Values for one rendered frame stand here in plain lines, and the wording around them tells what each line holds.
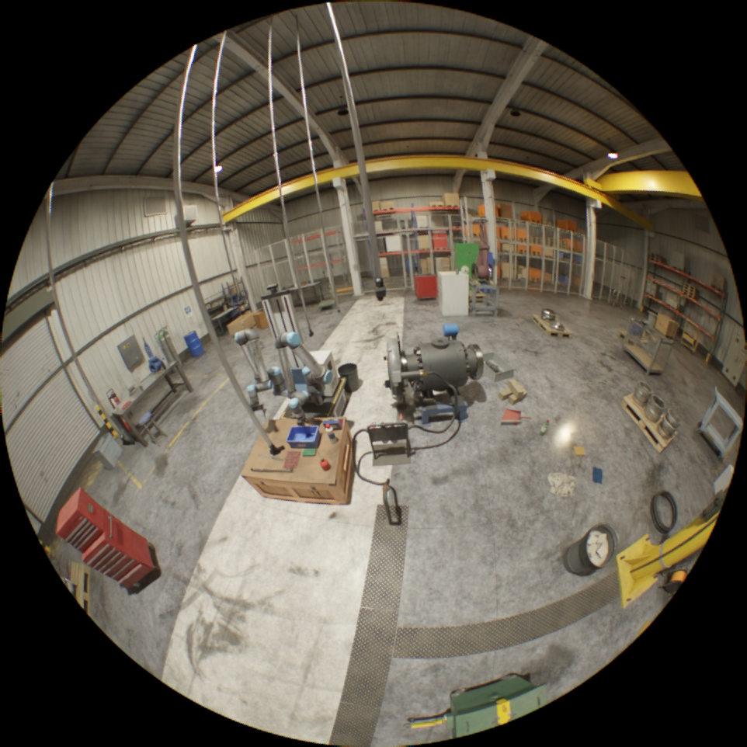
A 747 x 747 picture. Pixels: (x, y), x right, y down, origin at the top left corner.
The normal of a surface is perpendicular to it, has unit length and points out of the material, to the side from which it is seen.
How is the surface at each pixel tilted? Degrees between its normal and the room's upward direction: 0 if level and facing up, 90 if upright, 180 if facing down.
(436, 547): 0
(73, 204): 90
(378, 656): 0
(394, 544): 0
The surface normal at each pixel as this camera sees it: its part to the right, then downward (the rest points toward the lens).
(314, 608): -0.14, -0.83
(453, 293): -0.14, 0.55
